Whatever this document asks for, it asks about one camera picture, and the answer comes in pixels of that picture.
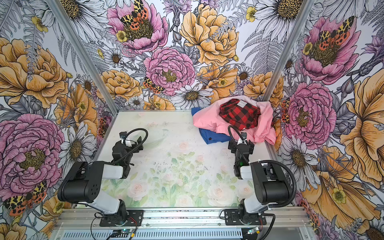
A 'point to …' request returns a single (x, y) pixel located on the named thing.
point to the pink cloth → (208, 117)
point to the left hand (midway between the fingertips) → (133, 141)
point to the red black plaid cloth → (242, 114)
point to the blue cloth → (210, 137)
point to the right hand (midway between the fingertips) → (240, 142)
